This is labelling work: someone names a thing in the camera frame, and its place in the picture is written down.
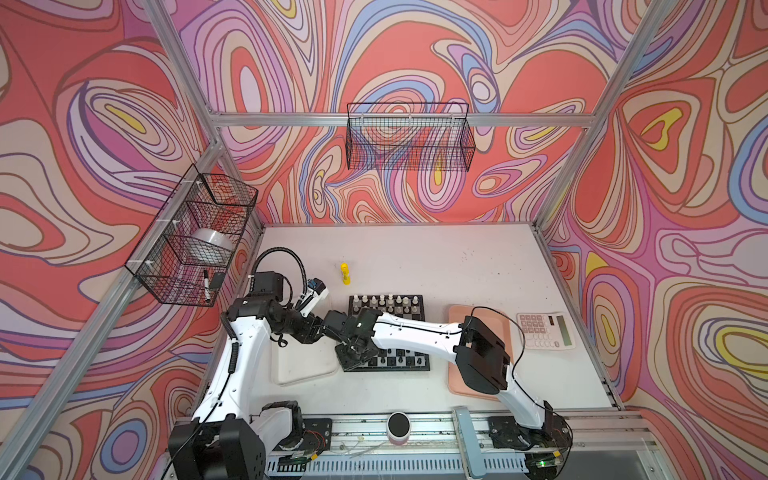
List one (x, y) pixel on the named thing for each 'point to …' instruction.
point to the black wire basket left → (188, 252)
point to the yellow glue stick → (346, 278)
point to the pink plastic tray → (494, 321)
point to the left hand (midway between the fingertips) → (321, 322)
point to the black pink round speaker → (398, 425)
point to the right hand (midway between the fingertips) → (356, 366)
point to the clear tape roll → (216, 237)
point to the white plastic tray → (303, 363)
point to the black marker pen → (206, 286)
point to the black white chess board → (410, 306)
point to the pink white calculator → (547, 330)
